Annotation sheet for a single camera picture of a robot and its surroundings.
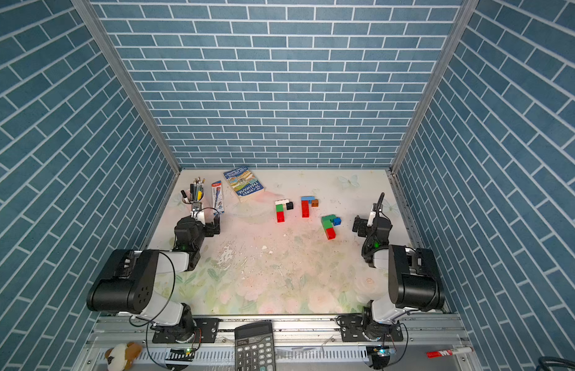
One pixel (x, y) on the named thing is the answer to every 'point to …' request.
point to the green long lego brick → (329, 217)
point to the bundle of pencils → (196, 189)
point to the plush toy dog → (121, 356)
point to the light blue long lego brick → (307, 198)
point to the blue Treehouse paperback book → (243, 182)
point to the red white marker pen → (433, 354)
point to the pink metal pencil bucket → (188, 207)
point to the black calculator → (253, 347)
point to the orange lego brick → (314, 202)
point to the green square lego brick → (327, 224)
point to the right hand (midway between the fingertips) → (372, 218)
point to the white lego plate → (282, 202)
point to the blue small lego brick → (337, 221)
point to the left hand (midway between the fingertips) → (210, 214)
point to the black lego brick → (289, 205)
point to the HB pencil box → (217, 197)
